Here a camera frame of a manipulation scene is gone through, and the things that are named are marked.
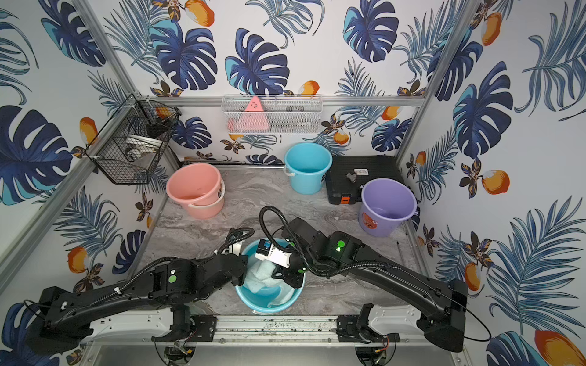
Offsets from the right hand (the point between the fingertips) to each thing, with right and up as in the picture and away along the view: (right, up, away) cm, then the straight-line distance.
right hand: (274, 270), depth 65 cm
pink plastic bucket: (-39, +25, +41) cm, 62 cm away
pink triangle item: (-10, +52, +25) cm, 58 cm away
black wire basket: (-51, +40, +14) cm, 66 cm away
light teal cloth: (-3, 0, -5) cm, 6 cm away
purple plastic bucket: (+41, +17, +21) cm, 49 cm away
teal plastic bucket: (-4, -10, +3) cm, 12 cm away
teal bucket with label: (+11, +36, +42) cm, 57 cm away
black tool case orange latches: (+26, +24, +39) cm, 53 cm away
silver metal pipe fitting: (+33, +30, +41) cm, 60 cm away
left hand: (-7, 0, +7) cm, 9 cm away
